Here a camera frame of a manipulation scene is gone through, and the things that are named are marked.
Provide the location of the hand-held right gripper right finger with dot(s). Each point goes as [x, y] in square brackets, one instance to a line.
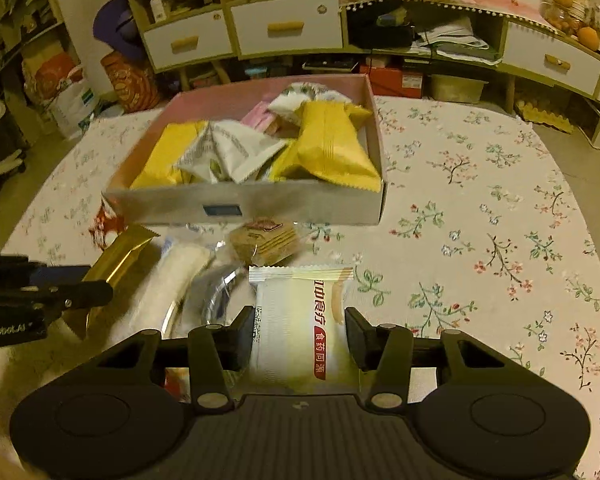
[360, 340]

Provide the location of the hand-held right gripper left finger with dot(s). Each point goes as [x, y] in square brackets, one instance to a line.
[240, 340]

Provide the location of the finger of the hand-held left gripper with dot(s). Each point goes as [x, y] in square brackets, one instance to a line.
[60, 275]
[87, 294]

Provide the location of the white packet with red label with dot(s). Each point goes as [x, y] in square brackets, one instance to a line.
[290, 320]

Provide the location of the gold wafer packet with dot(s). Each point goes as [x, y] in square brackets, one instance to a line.
[125, 255]

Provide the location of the red cartoon snack packet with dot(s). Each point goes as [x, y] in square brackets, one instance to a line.
[105, 225]

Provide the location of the red and yellow packet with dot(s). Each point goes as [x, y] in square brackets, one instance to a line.
[177, 385]

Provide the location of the clear packet with white roll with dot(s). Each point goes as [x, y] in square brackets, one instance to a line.
[170, 280]

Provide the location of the clear packet of brown biscuits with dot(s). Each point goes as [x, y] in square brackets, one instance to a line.
[265, 240]

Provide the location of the pink cardboard box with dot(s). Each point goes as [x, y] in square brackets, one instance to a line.
[180, 205]

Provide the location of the yellow packet with zigzag edge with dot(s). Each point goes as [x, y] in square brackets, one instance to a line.
[165, 160]

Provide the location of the white packet with macaron picture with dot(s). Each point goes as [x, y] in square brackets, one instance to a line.
[200, 160]

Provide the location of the large yellow snack packet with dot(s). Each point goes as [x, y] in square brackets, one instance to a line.
[330, 150]

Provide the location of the white packet with black text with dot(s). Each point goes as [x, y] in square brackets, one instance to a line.
[245, 147]

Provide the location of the pink snack packet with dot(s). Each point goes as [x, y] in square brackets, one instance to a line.
[260, 117]

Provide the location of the white patterned packet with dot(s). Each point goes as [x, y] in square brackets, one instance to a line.
[300, 102]

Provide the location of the office chair base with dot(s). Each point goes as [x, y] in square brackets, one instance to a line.
[0, 170]

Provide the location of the white shopping bag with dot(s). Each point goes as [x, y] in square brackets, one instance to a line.
[75, 105]

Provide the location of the floral tablecloth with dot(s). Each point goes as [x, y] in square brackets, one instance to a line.
[480, 210]

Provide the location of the red printed sack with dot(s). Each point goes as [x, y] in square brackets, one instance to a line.
[130, 85]

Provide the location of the red paper bag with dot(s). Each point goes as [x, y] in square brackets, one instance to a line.
[55, 72]

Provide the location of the cluttered storage shelf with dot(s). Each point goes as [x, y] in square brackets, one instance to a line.
[30, 45]

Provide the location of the purple hat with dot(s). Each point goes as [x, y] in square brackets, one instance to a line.
[112, 25]

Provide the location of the red box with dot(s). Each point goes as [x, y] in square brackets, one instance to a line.
[395, 82]

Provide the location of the beige plastic tub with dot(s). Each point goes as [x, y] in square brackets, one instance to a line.
[457, 89]

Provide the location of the clear storage box blue lid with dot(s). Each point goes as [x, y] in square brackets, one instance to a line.
[265, 71]

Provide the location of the flat black item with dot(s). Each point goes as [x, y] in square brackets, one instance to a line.
[330, 65]

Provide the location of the small white box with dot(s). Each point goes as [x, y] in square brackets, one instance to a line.
[158, 7]

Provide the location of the yellow corrugated tray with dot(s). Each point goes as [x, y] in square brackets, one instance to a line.
[545, 115]

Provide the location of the black device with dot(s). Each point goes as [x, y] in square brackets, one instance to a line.
[380, 35]

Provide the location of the wooden cabinet with white drawers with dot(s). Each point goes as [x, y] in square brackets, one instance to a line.
[501, 60]

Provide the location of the stack of papers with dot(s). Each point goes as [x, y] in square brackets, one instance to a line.
[455, 35]

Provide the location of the oranges on stand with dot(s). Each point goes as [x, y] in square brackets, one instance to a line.
[560, 20]

